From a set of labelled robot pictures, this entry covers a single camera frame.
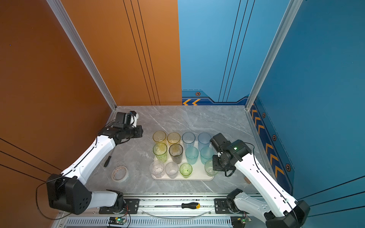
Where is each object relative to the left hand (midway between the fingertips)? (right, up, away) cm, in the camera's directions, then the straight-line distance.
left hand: (142, 129), depth 84 cm
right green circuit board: (+53, -45, -14) cm, 71 cm away
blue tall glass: (+37, -7, +4) cm, 38 cm away
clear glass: (+8, -24, +2) cm, 26 cm away
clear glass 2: (+17, -24, 0) cm, 30 cm away
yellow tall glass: (+18, -6, +3) cm, 19 cm away
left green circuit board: (-9, -46, -13) cm, 48 cm away
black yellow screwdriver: (+26, -39, -11) cm, 48 cm away
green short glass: (+26, -25, +1) cm, 36 cm away
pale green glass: (+39, -22, -5) cm, 45 cm away
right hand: (+41, -19, -12) cm, 47 cm away
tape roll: (-16, -24, +1) cm, 29 cm away
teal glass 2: (+29, -16, +5) cm, 34 cm away
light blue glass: (+27, -7, +1) cm, 28 cm away
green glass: (+12, -11, -5) cm, 17 cm away
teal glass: (+39, -16, +6) cm, 43 cm away
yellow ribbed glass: (+9, -5, +4) cm, 11 cm away
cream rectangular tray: (+33, -27, +1) cm, 43 cm away
